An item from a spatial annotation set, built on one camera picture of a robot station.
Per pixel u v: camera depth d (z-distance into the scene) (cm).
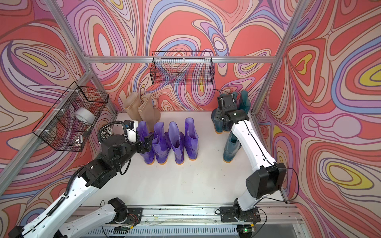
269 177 42
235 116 54
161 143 71
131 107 89
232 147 75
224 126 80
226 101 58
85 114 74
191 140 74
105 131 85
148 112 88
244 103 96
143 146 60
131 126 54
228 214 73
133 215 73
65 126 72
